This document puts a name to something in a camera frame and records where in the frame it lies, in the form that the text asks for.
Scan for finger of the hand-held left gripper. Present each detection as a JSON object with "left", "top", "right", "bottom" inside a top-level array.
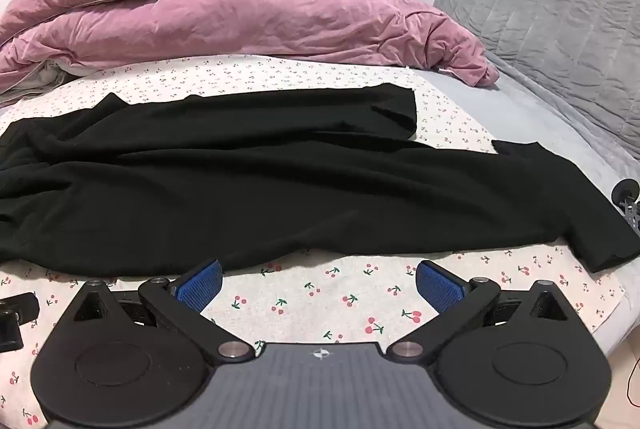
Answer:
[{"left": 0, "top": 292, "right": 40, "bottom": 351}]

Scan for cherry print bed sheet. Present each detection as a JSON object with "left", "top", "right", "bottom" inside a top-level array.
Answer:
[{"left": 0, "top": 54, "right": 628, "bottom": 429}]

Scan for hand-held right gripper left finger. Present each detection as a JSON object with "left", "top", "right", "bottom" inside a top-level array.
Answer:
[{"left": 74, "top": 258, "right": 255, "bottom": 366}]

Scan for pink duvet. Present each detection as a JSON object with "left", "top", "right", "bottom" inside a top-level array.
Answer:
[{"left": 0, "top": 0, "right": 501, "bottom": 107}]

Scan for black pants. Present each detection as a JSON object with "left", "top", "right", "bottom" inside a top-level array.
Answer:
[{"left": 0, "top": 84, "right": 640, "bottom": 279}]

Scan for red cable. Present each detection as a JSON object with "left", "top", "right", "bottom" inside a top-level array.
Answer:
[{"left": 625, "top": 355, "right": 640, "bottom": 411}]

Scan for grey quilted headboard cover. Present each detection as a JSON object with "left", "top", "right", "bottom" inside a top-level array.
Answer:
[{"left": 432, "top": 0, "right": 640, "bottom": 146}]

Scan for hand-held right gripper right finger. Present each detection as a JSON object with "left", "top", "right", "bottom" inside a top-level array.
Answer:
[{"left": 386, "top": 259, "right": 569, "bottom": 365}]

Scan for black metal stand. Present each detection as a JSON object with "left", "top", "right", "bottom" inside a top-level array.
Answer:
[{"left": 611, "top": 178, "right": 640, "bottom": 231}]

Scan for grey bed sheet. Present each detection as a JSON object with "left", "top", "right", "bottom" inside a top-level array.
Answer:
[{"left": 410, "top": 59, "right": 640, "bottom": 222}]

